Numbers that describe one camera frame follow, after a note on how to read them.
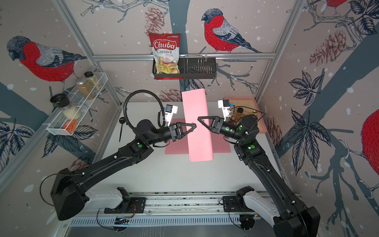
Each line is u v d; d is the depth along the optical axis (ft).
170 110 1.89
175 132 1.81
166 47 2.68
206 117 1.95
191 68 3.51
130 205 2.28
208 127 1.88
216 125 1.82
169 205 2.46
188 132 1.93
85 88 2.47
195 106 1.97
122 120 3.59
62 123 2.29
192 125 1.93
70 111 2.24
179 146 1.88
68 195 1.26
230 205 2.36
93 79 2.65
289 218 1.23
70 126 2.16
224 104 1.90
